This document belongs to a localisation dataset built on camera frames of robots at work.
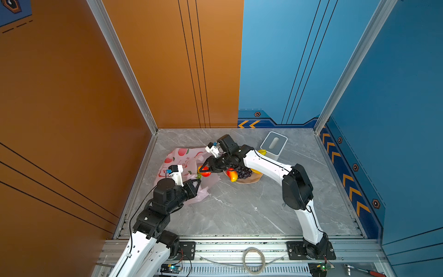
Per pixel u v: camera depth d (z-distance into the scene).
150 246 0.48
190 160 0.91
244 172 0.92
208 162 0.77
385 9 0.70
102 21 0.72
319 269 0.71
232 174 0.87
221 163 0.75
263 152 0.95
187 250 0.73
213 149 0.81
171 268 0.71
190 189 0.62
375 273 0.68
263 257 0.71
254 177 0.92
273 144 1.09
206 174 0.80
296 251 0.73
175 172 0.65
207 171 0.77
